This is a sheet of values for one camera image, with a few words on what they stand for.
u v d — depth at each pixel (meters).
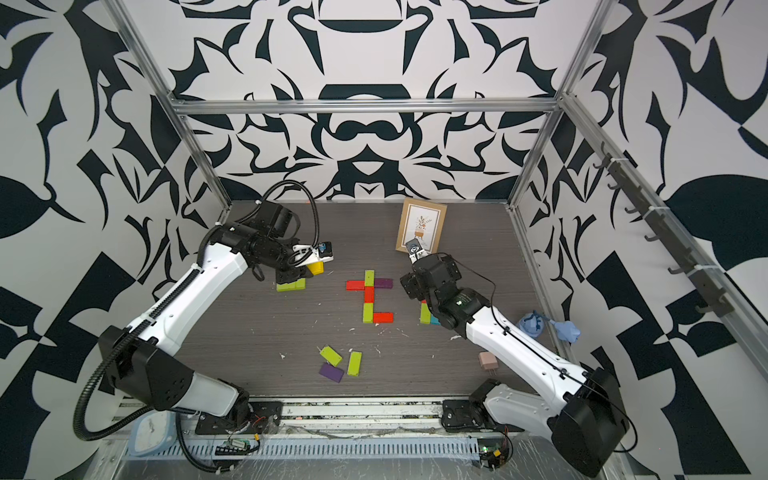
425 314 0.91
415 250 0.69
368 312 0.91
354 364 0.82
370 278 0.98
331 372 0.81
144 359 0.40
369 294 0.95
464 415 0.75
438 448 0.71
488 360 0.81
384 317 0.88
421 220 1.02
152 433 0.69
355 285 0.97
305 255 0.65
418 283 0.62
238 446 0.71
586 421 0.39
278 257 0.64
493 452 0.71
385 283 0.97
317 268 0.76
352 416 0.76
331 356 0.83
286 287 0.96
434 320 0.60
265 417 0.73
